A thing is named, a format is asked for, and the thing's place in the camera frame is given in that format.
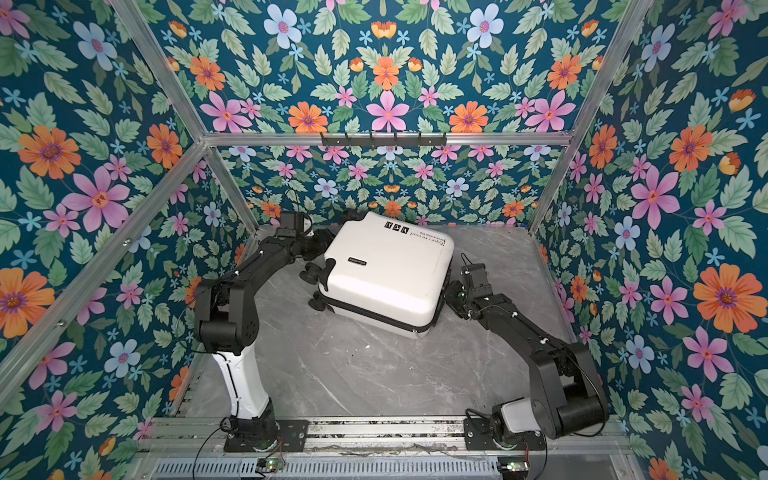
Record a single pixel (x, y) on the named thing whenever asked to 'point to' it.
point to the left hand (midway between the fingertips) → (337, 232)
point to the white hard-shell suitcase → (384, 273)
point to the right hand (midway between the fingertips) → (440, 291)
